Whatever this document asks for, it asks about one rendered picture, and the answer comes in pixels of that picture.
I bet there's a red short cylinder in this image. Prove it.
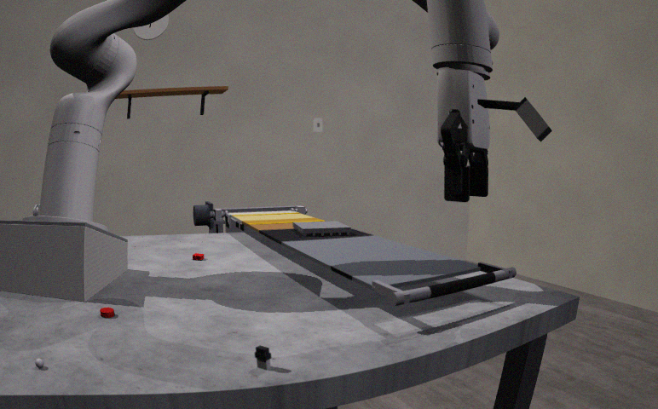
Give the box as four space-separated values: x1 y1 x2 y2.
100 308 114 318

